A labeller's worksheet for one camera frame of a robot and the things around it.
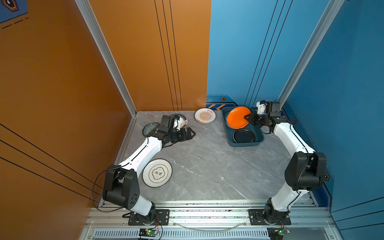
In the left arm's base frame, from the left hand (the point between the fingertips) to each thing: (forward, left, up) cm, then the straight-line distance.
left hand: (190, 133), depth 85 cm
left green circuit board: (-45, +19, -19) cm, 52 cm away
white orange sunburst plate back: (+30, -10, -16) cm, 36 cm away
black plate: (+10, -36, -15) cm, 40 cm away
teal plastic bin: (+8, -46, -15) cm, 49 cm away
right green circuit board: (-44, -45, -17) cm, 65 cm away
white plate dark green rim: (+33, +15, -19) cm, 41 cm away
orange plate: (+12, -28, 0) cm, 31 cm away
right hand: (+11, -32, +4) cm, 34 cm away
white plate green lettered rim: (+15, -23, -5) cm, 28 cm away
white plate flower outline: (-16, +19, -18) cm, 31 cm away
